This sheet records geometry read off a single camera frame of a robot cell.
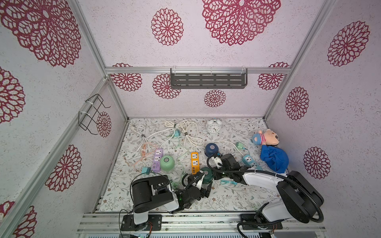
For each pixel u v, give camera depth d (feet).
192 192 2.18
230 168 2.29
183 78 3.28
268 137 3.26
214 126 3.46
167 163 2.74
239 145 3.37
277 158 3.01
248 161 3.03
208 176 2.59
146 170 2.94
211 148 2.95
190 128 3.70
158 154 3.19
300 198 1.42
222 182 2.87
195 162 3.02
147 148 3.36
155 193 1.69
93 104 2.56
